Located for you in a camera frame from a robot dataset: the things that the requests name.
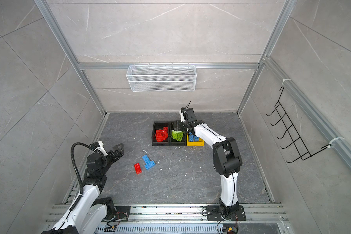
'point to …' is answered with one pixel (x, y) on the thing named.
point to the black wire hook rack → (302, 150)
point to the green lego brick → (177, 135)
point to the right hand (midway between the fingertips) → (178, 124)
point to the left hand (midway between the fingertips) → (117, 144)
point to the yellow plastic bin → (200, 143)
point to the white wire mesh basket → (161, 78)
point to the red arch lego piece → (161, 135)
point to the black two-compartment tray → (169, 142)
